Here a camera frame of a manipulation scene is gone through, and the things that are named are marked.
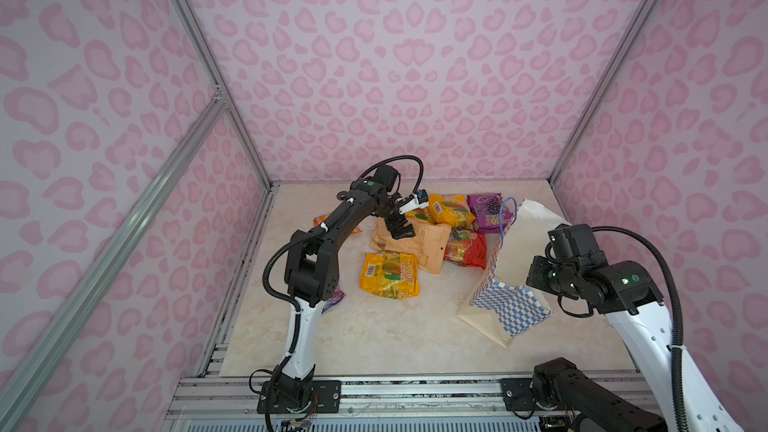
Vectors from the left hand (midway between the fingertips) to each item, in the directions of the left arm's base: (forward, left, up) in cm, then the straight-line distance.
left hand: (408, 214), depth 94 cm
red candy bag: (-8, -18, -8) cm, 22 cm away
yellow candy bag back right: (+5, -15, -4) cm, 17 cm away
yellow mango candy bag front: (-17, +6, -8) cm, 19 cm away
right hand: (-26, -27, +11) cm, 39 cm away
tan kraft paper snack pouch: (-7, -6, -5) cm, 11 cm away
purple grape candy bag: (+6, -29, -7) cm, 30 cm away
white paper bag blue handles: (-30, -22, +2) cm, 37 cm away
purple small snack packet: (-22, +22, -11) cm, 33 cm away
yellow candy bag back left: (+6, -4, -7) cm, 10 cm away
